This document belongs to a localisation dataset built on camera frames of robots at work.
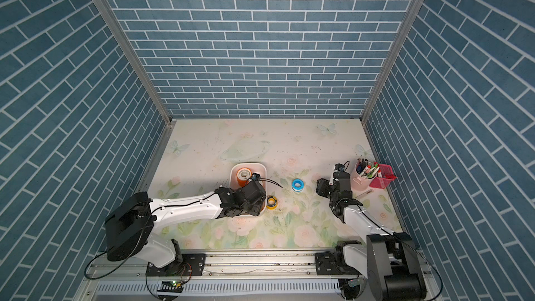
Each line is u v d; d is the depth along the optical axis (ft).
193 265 2.42
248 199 2.08
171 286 2.37
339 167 2.66
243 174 3.06
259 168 3.12
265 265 2.47
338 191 2.27
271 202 2.83
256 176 2.51
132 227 1.39
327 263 2.42
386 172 3.20
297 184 3.09
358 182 2.83
